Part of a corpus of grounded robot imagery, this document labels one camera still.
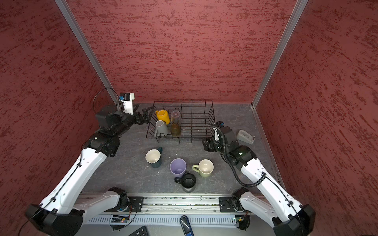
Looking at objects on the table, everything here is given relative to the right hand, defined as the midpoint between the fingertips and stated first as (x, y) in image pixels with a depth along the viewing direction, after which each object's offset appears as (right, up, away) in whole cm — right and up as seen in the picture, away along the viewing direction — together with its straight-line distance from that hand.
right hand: (207, 144), depth 76 cm
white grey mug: (-28, +7, +16) cm, 33 cm away
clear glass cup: (-20, +15, +24) cm, 35 cm away
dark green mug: (-31, -9, +10) cm, 34 cm away
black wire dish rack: (-4, +15, +38) cm, 40 cm away
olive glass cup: (-19, +6, +20) cm, 29 cm away
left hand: (-31, +18, -6) cm, 36 cm away
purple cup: (-17, -15, +8) cm, 24 cm away
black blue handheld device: (-11, -34, -11) cm, 38 cm away
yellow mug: (-28, +16, +22) cm, 39 cm away
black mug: (-11, -22, +5) cm, 25 cm away
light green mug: (-1, -16, +10) cm, 19 cm away
